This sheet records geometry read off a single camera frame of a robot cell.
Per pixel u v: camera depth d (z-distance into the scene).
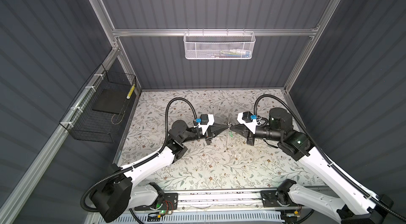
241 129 0.60
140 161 0.48
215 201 0.75
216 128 0.61
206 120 0.54
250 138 0.55
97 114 0.72
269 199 0.73
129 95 0.80
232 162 0.86
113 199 0.40
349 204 0.38
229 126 0.63
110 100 0.77
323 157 0.45
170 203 0.72
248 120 0.52
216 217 0.77
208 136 0.59
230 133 0.65
